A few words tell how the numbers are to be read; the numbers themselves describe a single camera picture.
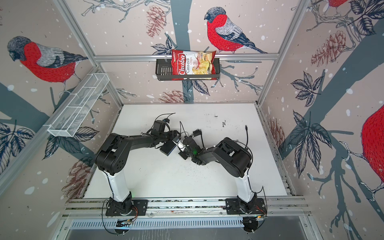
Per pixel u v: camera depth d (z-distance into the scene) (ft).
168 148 3.12
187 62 2.88
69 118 2.39
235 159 1.69
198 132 3.25
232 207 2.39
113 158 1.66
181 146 2.73
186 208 2.44
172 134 2.94
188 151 2.62
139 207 2.41
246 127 3.48
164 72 3.09
